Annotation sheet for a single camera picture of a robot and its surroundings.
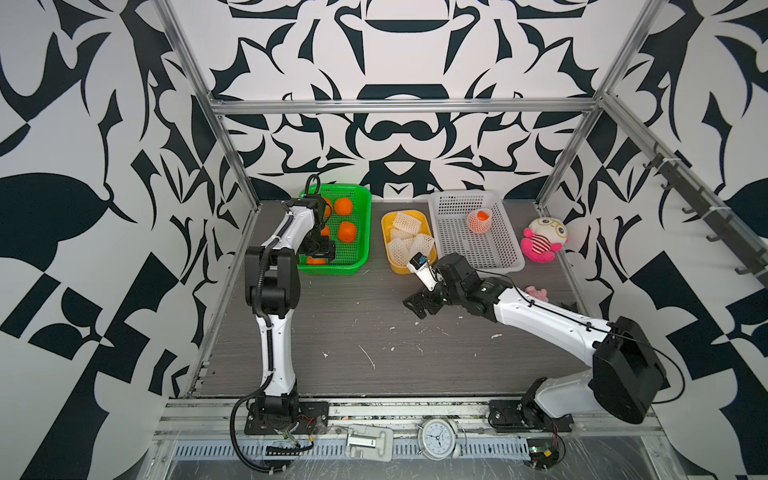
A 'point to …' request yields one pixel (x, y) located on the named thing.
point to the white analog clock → (437, 439)
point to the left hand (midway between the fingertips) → (310, 254)
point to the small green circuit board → (542, 453)
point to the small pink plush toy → (538, 293)
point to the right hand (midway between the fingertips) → (413, 287)
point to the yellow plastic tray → (406, 233)
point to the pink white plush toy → (542, 238)
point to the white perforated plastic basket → (496, 250)
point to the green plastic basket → (350, 227)
